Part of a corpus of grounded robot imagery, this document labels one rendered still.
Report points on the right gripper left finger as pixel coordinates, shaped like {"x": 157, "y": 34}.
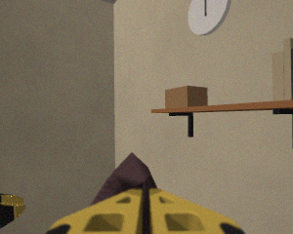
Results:
{"x": 120, "y": 214}

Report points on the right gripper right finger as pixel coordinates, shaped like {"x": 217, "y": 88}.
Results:
{"x": 180, "y": 216}

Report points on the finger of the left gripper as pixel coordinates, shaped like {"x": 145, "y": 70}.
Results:
{"x": 18, "y": 208}
{"x": 12, "y": 199}

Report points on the maroon pillowcase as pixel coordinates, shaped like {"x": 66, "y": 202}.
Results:
{"x": 131, "y": 173}

